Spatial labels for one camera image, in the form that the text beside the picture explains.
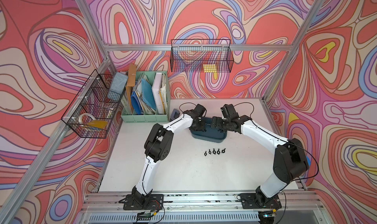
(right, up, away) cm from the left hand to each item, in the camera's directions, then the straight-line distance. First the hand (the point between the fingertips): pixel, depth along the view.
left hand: (204, 128), depth 98 cm
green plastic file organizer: (-39, +9, +7) cm, 41 cm away
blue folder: (-37, +20, -2) cm, 42 cm away
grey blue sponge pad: (-50, +27, -16) cm, 59 cm away
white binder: (-29, +24, -6) cm, 38 cm away
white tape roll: (-61, +10, -27) cm, 67 cm away
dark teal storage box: (+5, -4, -1) cm, 6 cm away
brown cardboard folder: (-44, +27, -14) cm, 53 cm away
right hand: (+8, +2, -8) cm, 11 cm away
